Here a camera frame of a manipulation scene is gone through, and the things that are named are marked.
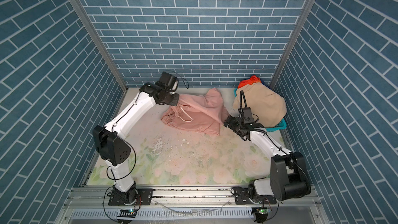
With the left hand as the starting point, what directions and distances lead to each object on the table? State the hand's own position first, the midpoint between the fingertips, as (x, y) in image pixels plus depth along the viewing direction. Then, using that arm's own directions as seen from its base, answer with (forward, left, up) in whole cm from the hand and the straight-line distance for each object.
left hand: (175, 99), depth 86 cm
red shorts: (+22, -51, -4) cm, 55 cm away
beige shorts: (+2, -57, -9) cm, 57 cm away
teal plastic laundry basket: (-10, -62, -11) cm, 64 cm away
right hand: (-8, -31, -11) cm, 34 cm away
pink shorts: (-5, -16, -7) cm, 18 cm away
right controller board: (-52, -43, -23) cm, 71 cm away
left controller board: (-50, +19, -25) cm, 59 cm away
